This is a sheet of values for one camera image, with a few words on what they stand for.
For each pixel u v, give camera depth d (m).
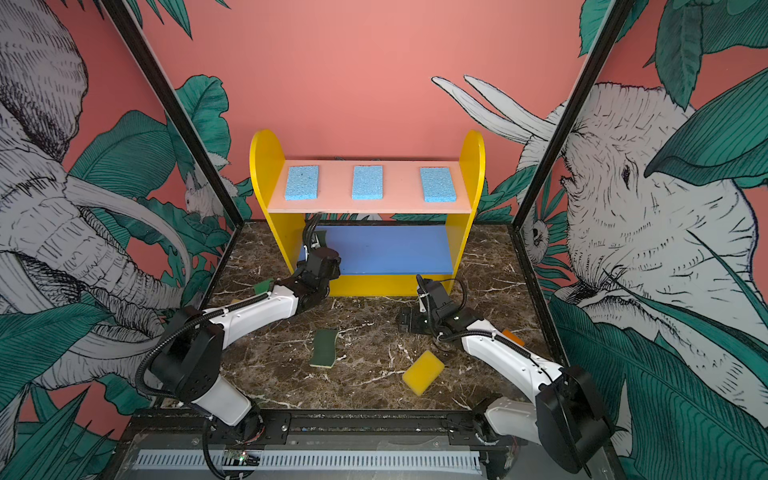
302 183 0.72
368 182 0.73
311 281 0.69
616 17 0.69
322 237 0.86
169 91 0.84
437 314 0.64
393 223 1.23
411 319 0.75
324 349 0.87
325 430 0.75
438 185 0.72
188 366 0.45
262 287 1.01
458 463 0.70
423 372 0.84
